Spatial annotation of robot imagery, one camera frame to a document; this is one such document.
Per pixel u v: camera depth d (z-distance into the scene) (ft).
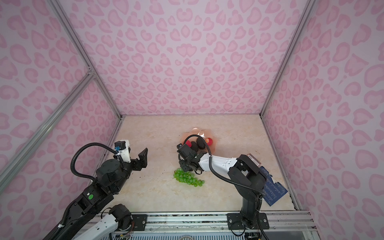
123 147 1.89
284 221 2.45
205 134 3.39
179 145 2.66
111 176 1.59
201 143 3.21
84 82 2.79
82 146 1.46
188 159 2.25
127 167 1.88
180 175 2.76
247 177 1.54
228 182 1.43
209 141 3.21
